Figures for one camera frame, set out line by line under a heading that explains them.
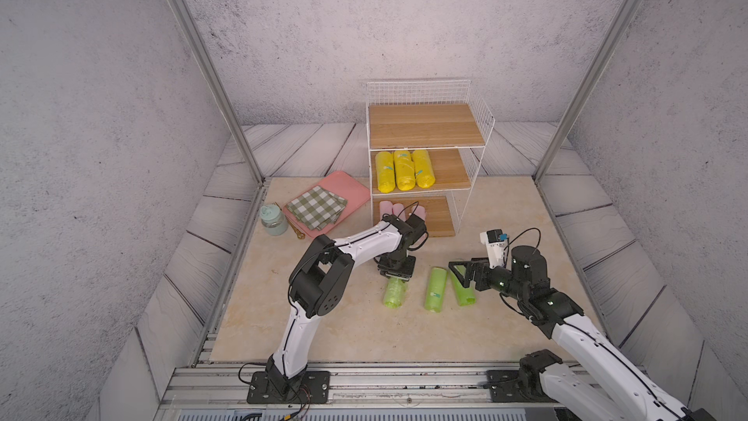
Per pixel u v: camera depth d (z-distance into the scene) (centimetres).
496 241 69
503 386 72
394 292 85
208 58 87
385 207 105
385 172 85
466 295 85
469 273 69
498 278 68
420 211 104
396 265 80
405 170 85
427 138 74
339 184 121
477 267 69
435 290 87
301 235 104
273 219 99
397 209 104
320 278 53
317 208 111
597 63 87
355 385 75
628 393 43
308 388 73
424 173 84
